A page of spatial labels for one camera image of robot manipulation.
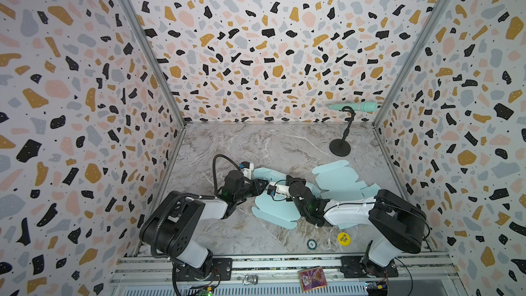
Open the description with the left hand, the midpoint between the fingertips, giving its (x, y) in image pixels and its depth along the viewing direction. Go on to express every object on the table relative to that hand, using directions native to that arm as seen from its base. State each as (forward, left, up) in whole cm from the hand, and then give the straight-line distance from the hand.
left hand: (270, 180), depth 88 cm
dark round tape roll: (-24, -16, -9) cm, 30 cm away
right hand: (+2, -9, +4) cm, 10 cm away
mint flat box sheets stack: (+5, -34, -10) cm, 35 cm away
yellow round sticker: (-22, -29, -9) cm, 37 cm away
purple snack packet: (-35, -14, -6) cm, 38 cm away
